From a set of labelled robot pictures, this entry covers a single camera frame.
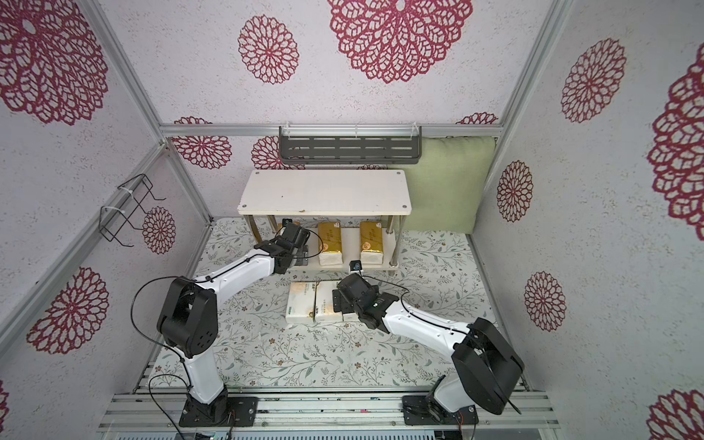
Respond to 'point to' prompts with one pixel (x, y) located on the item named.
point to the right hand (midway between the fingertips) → (346, 291)
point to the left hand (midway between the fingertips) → (288, 253)
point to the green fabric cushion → (446, 184)
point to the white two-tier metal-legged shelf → (352, 214)
